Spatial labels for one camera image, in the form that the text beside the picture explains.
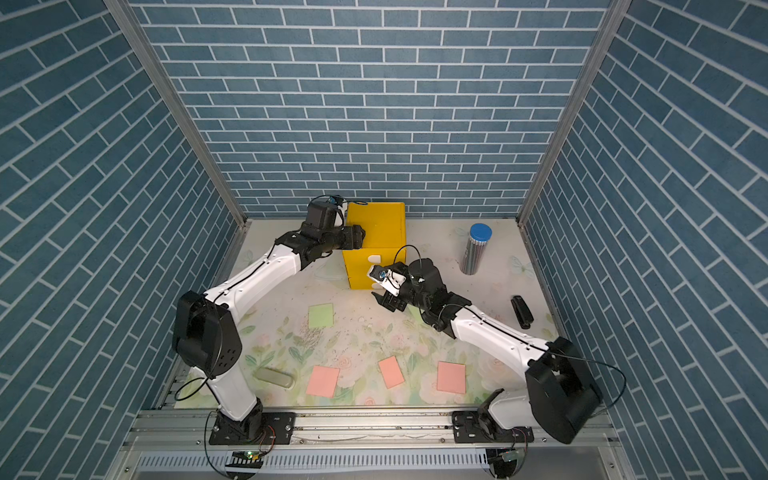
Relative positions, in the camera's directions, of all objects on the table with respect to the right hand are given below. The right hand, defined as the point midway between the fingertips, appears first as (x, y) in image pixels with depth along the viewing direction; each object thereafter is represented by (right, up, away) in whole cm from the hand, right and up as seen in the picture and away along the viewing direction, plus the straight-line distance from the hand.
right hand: (386, 277), depth 81 cm
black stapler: (+42, -12, +11) cm, 45 cm away
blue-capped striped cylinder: (+28, +8, +12) cm, 31 cm away
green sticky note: (-22, -14, +14) cm, 29 cm away
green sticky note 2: (+9, -13, +12) cm, 20 cm away
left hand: (-7, +12, +7) cm, 16 cm away
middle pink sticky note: (+1, -27, +2) cm, 27 cm away
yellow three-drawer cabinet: (-1, +12, +6) cm, 13 cm away
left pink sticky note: (-18, -29, +1) cm, 34 cm away
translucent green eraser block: (-28, -27, -2) cm, 39 cm away
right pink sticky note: (+18, -29, +2) cm, 34 cm away
